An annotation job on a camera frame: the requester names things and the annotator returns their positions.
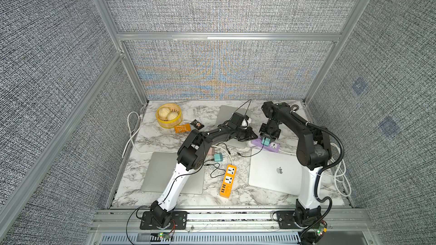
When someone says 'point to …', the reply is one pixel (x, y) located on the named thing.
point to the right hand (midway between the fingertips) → (264, 134)
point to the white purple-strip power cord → (339, 174)
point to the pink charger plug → (211, 151)
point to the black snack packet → (197, 124)
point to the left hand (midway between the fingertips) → (261, 137)
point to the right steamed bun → (172, 115)
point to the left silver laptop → (159, 171)
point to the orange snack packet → (181, 128)
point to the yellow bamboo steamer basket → (164, 122)
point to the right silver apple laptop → (275, 170)
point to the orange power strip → (229, 176)
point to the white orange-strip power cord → (227, 149)
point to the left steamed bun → (163, 112)
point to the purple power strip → (273, 146)
